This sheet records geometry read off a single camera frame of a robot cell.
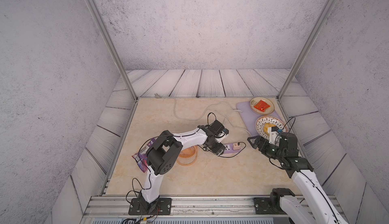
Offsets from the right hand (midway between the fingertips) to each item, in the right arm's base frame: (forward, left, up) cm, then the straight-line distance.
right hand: (254, 141), depth 78 cm
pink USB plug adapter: (+2, +8, -9) cm, 12 cm away
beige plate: (+33, -21, -15) cm, 42 cm away
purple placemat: (+27, -7, -15) cm, 32 cm away
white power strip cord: (+34, +1, -14) cm, 37 cm away
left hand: (+2, +15, -14) cm, 21 cm away
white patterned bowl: (+23, -13, -15) cm, 31 cm away
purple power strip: (+2, +11, -13) cm, 17 cm away
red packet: (+37, -17, -13) cm, 42 cm away
